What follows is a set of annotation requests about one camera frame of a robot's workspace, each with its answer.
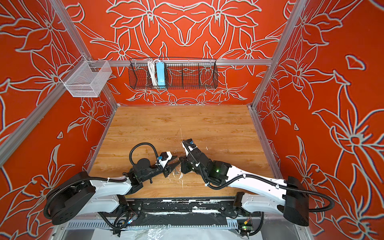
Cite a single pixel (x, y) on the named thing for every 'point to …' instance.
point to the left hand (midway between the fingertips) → (178, 158)
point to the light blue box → (161, 76)
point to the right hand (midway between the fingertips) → (176, 159)
